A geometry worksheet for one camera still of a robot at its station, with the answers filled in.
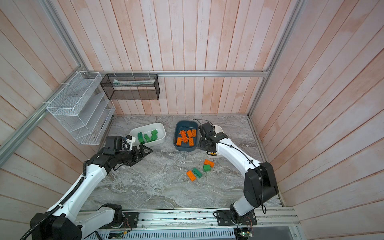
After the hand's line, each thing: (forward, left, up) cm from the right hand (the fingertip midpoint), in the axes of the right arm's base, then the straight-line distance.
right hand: (203, 145), depth 88 cm
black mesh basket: (+39, +51, +14) cm, 66 cm away
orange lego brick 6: (-15, +7, -11) cm, 20 cm away
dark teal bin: (+25, +13, -12) cm, 30 cm away
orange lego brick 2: (+16, +9, -11) cm, 21 cm away
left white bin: (+18, +40, -9) cm, 45 cm away
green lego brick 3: (+14, +35, -11) cm, 39 cm away
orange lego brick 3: (+10, +8, -12) cm, 17 cm away
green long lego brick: (-14, +3, -10) cm, 17 cm away
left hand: (-12, +31, +5) cm, 33 cm away
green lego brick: (+11, +39, -9) cm, 42 cm away
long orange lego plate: (+12, +13, -10) cm, 20 cm away
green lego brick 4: (-9, -2, -11) cm, 15 cm away
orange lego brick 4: (+10, +17, -11) cm, 22 cm away
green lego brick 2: (+17, +35, -10) cm, 40 cm away
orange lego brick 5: (-6, -3, -12) cm, 13 cm away
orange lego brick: (+18, +6, -10) cm, 22 cm away
